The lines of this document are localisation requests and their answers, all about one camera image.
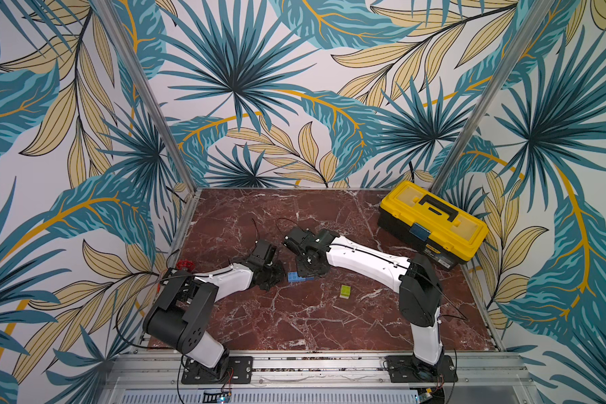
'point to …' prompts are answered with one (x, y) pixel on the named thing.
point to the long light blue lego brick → (294, 277)
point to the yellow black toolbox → (429, 224)
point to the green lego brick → (345, 291)
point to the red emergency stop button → (182, 263)
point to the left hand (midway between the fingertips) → (285, 278)
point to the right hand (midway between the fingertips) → (306, 269)
